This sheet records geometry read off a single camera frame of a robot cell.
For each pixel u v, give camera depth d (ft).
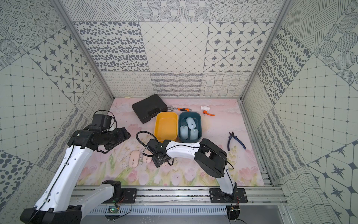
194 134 3.16
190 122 3.33
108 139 1.88
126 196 2.40
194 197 2.49
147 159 2.81
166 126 3.35
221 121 3.52
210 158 1.57
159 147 2.21
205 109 3.64
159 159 2.05
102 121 1.80
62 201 1.27
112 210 2.35
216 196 2.40
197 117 3.38
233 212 2.34
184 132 3.14
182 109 3.73
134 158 2.81
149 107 3.60
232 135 3.22
